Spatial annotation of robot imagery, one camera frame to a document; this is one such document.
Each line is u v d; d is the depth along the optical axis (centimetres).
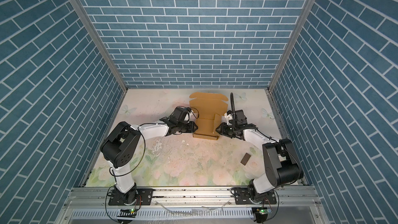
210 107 90
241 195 74
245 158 86
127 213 72
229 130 79
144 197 74
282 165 45
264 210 71
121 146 49
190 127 85
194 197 75
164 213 71
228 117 87
